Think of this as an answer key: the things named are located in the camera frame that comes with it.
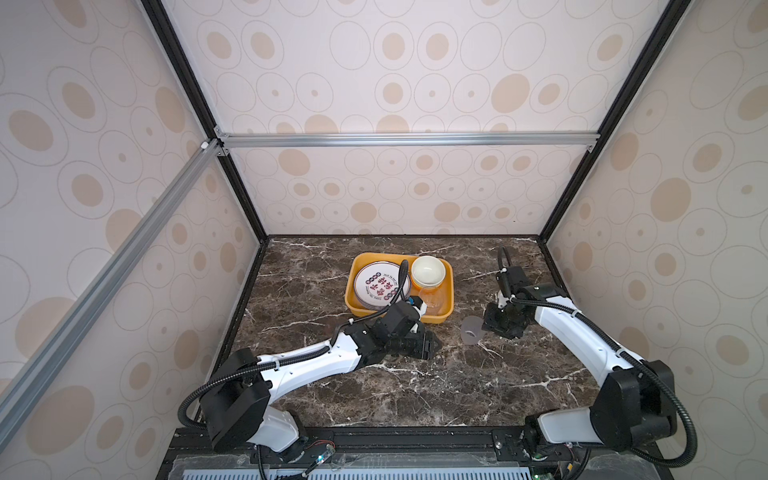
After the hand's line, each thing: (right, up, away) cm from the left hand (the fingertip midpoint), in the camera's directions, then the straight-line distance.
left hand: (442, 344), depth 75 cm
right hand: (+15, +3, +10) cm, 18 cm away
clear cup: (+12, 0, +18) cm, 22 cm away
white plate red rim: (-18, +13, +27) cm, 36 cm away
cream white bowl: (0, +18, +27) cm, 32 cm away
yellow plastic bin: (-24, +7, +17) cm, 30 cm away
